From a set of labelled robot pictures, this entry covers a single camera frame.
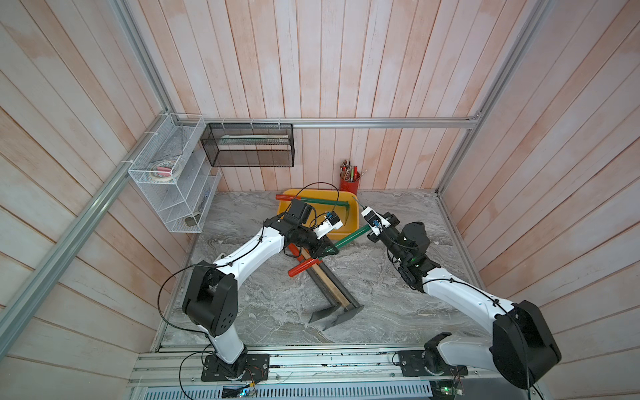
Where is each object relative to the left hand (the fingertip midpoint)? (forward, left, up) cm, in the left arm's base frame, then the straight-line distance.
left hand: (332, 251), depth 81 cm
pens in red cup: (+45, -11, -5) cm, 47 cm away
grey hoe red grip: (-16, +5, -15) cm, 23 cm away
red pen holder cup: (+40, -11, -9) cm, 43 cm away
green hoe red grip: (+36, +4, -14) cm, 39 cm away
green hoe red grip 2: (-1, 0, +3) cm, 4 cm away
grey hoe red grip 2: (-15, -7, -13) cm, 21 cm away
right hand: (+10, -11, +12) cm, 19 cm away
